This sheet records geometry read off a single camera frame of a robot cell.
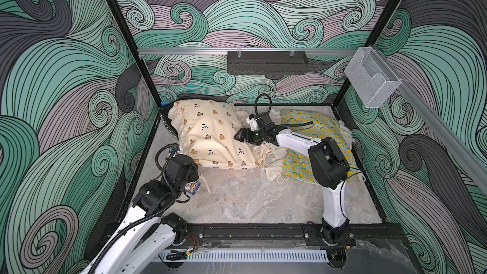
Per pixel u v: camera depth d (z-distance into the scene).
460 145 0.54
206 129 0.86
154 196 0.46
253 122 0.88
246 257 0.76
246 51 0.93
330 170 0.52
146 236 0.46
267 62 0.99
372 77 0.78
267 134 0.76
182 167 0.51
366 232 0.76
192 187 0.85
